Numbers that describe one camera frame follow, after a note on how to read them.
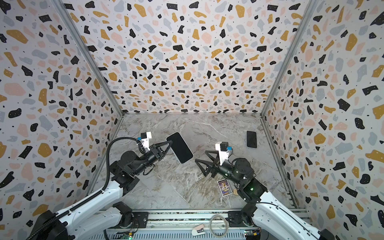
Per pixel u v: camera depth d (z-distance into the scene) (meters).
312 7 0.71
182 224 0.73
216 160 0.60
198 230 0.70
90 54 0.86
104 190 0.51
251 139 1.07
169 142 0.69
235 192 0.82
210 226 0.71
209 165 0.57
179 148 0.71
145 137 0.67
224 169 0.60
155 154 0.63
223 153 0.59
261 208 0.51
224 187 0.84
